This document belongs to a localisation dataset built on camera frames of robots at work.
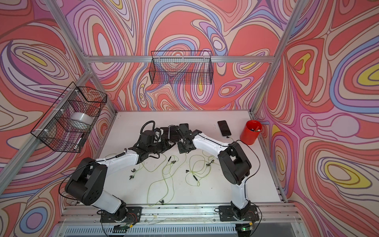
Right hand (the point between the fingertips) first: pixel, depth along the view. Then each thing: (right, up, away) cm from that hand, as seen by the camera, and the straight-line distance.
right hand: (184, 152), depth 92 cm
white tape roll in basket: (-51, +21, -18) cm, 58 cm away
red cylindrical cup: (+43, +13, +3) cm, 45 cm away
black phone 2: (+29, +15, +17) cm, 37 cm away
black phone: (+1, +18, +20) cm, 27 cm away
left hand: (-5, +5, -5) cm, 9 cm away
